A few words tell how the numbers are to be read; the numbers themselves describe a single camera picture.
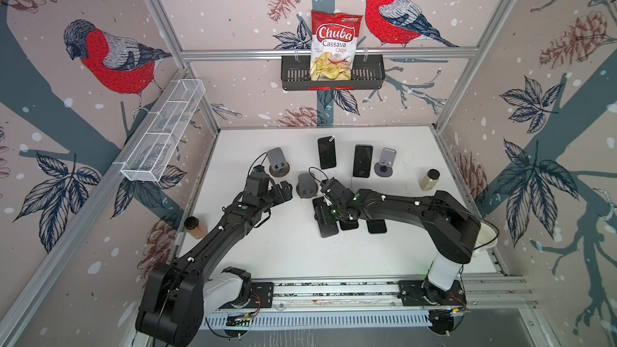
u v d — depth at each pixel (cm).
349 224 88
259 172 78
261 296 73
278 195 76
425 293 66
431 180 92
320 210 78
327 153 97
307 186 97
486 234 81
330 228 86
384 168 105
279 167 100
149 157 71
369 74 107
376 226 87
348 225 87
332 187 70
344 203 68
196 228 79
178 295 40
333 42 83
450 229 46
